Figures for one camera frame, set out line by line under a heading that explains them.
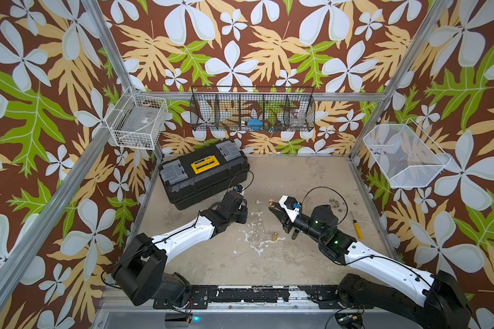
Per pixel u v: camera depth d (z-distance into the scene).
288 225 0.64
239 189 0.77
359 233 0.90
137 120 0.86
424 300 0.41
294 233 0.86
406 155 0.82
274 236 0.86
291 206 0.60
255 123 0.95
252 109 1.00
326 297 0.75
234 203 0.65
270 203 0.70
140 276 0.42
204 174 0.90
